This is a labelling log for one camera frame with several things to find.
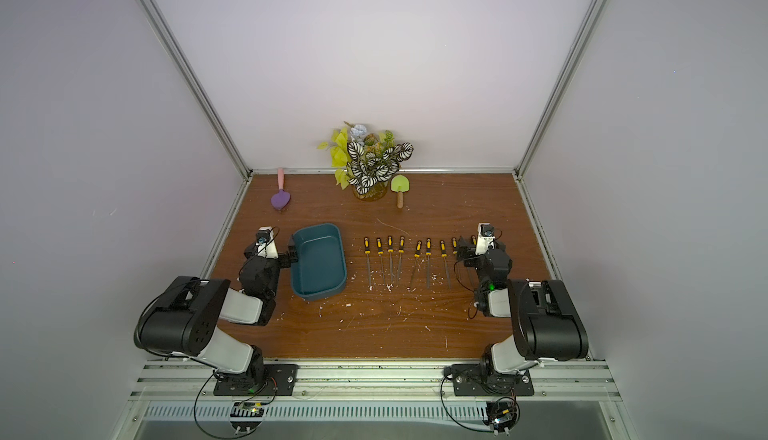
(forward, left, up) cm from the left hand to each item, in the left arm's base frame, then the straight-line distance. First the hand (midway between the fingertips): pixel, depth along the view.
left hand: (278, 235), depth 90 cm
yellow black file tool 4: (-1, -52, -10) cm, 53 cm away
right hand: (+2, -63, 0) cm, 63 cm away
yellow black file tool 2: (+1, -38, -10) cm, 39 cm away
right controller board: (-43, -62, -12) cm, 77 cm away
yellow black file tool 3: (+1, -47, -11) cm, 48 cm away
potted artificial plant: (+17, -27, +15) cm, 35 cm away
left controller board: (-44, 0, -14) cm, 46 cm away
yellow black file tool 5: (+3, -56, -9) cm, 57 cm away
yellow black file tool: (+1, -34, -10) cm, 36 cm away
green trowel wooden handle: (+31, -38, -9) cm, 49 cm away
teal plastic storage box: (-6, -13, -9) cm, 17 cm away
